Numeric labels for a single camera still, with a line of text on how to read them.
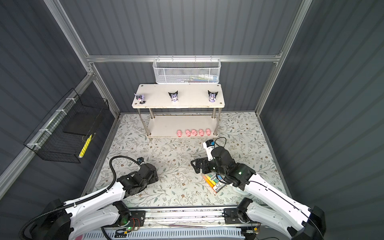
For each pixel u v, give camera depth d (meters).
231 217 0.72
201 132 0.98
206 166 0.64
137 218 0.72
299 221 0.40
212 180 0.85
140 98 0.74
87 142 0.70
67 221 0.41
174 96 0.76
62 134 0.71
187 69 0.99
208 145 0.66
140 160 0.77
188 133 0.98
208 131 0.99
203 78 0.92
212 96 0.75
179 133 0.98
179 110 1.24
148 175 0.66
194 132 0.98
